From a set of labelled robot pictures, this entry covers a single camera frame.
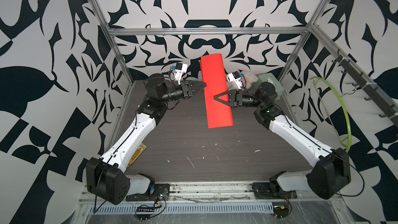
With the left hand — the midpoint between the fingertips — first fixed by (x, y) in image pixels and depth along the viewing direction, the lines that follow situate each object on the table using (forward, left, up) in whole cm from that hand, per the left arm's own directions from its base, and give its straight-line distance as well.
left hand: (204, 82), depth 63 cm
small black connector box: (-41, -33, -43) cm, 68 cm away
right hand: (-7, -4, -3) cm, 9 cm away
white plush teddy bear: (+35, -34, -33) cm, 59 cm away
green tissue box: (+35, -49, -33) cm, 69 cm away
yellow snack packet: (-13, +36, -40) cm, 56 cm away
